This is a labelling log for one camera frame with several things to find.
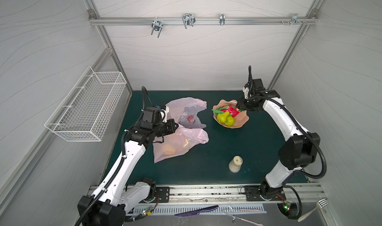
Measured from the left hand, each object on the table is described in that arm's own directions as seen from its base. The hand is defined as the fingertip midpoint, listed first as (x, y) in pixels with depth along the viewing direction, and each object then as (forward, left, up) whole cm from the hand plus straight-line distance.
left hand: (176, 125), depth 74 cm
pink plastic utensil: (-36, -33, -21) cm, 53 cm away
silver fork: (-29, -72, -23) cm, 81 cm away
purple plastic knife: (-34, -11, -22) cm, 42 cm away
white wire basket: (+1, +42, +9) cm, 43 cm away
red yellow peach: (+18, -6, -20) cm, 28 cm away
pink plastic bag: (+8, -3, 0) cm, 9 cm away
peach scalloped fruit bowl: (+18, -41, -20) cm, 49 cm away
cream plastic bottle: (-14, -31, -15) cm, 37 cm away
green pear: (+16, -27, -14) cm, 34 cm away
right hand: (+17, -37, -3) cm, 41 cm away
